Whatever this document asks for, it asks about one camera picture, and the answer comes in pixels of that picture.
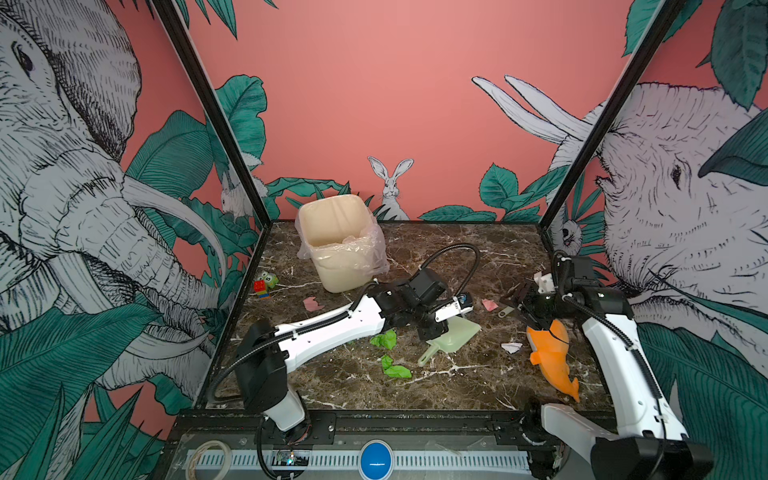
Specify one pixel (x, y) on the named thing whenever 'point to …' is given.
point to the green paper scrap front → (391, 370)
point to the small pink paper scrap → (311, 304)
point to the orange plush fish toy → (551, 351)
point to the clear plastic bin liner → (364, 251)
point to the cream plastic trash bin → (340, 234)
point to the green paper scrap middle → (388, 339)
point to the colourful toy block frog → (263, 283)
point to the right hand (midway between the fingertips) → (504, 300)
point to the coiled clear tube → (193, 455)
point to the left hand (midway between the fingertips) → (446, 318)
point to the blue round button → (376, 460)
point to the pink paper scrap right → (489, 304)
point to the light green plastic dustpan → (459, 333)
